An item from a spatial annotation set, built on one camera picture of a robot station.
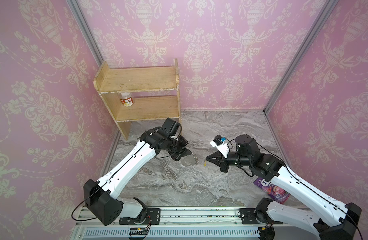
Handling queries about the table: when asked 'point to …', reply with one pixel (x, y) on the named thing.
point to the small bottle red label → (126, 99)
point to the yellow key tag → (205, 164)
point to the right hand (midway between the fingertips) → (208, 157)
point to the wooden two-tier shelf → (138, 94)
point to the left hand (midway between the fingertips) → (194, 152)
